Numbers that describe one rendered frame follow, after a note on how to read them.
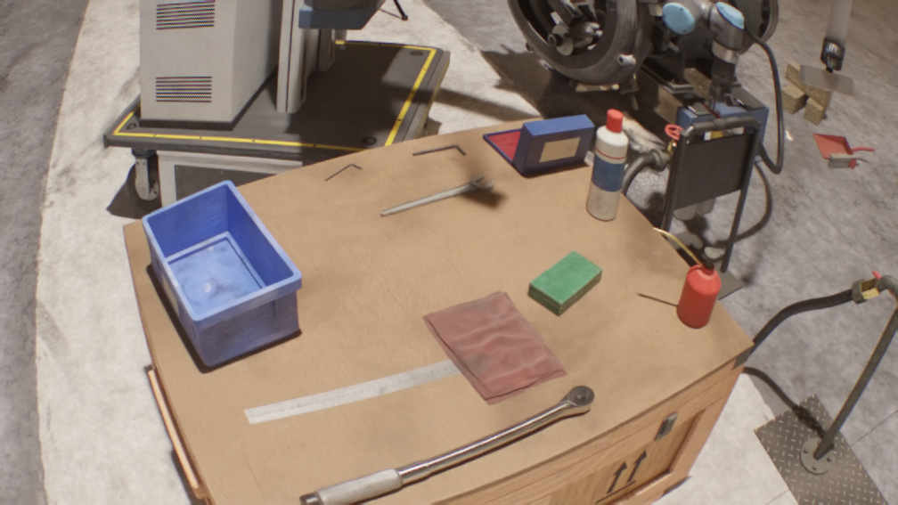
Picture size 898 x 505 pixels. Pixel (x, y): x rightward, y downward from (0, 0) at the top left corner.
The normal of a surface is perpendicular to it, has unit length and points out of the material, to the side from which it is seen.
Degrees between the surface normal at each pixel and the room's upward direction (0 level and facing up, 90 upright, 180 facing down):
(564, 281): 0
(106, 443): 0
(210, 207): 90
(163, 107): 90
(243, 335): 90
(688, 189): 90
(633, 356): 0
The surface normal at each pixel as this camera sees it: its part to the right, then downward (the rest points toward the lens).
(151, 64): -0.18, 0.62
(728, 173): 0.46, 0.59
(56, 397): 0.07, -0.77
